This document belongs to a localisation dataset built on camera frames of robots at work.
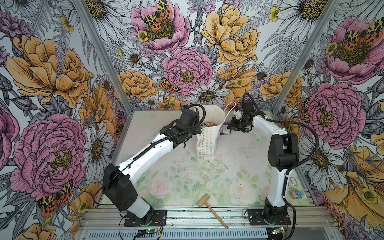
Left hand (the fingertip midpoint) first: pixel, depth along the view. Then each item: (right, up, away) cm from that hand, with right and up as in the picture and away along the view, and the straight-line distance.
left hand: (196, 129), depth 80 cm
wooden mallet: (+4, -36, -1) cm, 36 cm away
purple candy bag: (+19, -1, +20) cm, 27 cm away
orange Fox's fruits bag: (+8, +3, +14) cm, 16 cm away
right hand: (+21, -1, +17) cm, 27 cm away
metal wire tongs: (+54, -31, +5) cm, 63 cm away
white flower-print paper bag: (+6, -7, +6) cm, 11 cm away
